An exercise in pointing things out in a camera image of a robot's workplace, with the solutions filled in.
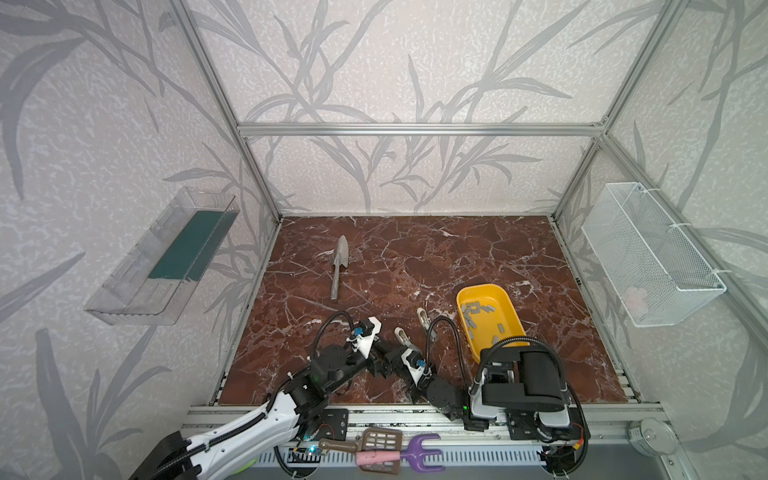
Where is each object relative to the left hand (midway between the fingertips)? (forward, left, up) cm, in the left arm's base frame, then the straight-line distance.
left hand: (397, 330), depth 77 cm
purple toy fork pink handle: (-26, -4, -9) cm, 28 cm away
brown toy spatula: (-23, +6, -12) cm, 27 cm away
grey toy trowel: (+31, +21, -12) cm, 39 cm away
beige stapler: (+2, -2, -9) cm, 9 cm away
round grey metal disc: (-22, -59, -6) cm, 64 cm away
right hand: (-3, 0, -11) cm, 11 cm away
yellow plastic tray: (+11, -29, -13) cm, 34 cm away
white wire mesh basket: (+5, -56, +22) cm, 60 cm away
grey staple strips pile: (+13, -24, -12) cm, 30 cm away
